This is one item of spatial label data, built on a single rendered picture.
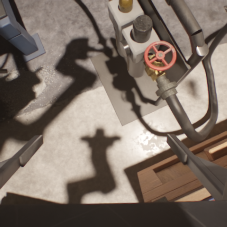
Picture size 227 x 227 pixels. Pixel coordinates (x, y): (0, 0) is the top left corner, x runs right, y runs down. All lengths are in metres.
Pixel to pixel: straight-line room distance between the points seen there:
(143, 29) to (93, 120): 0.58
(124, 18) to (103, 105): 0.50
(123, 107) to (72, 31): 0.55
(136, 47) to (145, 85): 0.46
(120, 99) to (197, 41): 0.58
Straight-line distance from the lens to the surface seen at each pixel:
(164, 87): 0.43
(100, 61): 0.96
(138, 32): 0.43
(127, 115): 0.86
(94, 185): 0.91
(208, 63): 1.00
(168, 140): 0.17
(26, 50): 1.09
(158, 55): 0.41
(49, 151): 0.96
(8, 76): 1.16
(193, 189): 0.45
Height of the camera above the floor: 0.86
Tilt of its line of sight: 81 degrees down
